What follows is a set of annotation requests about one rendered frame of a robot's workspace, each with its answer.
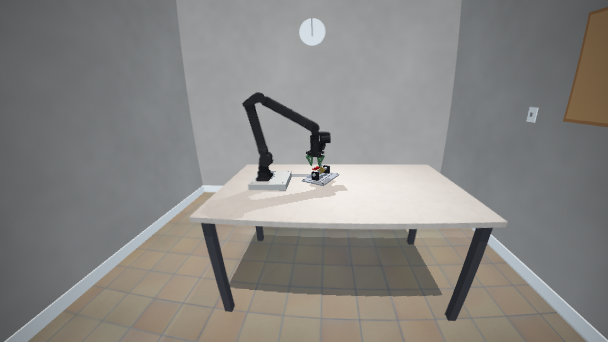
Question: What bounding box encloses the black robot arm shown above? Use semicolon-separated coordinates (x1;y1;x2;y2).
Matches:
243;93;331;181

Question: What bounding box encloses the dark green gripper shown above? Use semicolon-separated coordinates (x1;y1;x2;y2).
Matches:
306;143;325;166

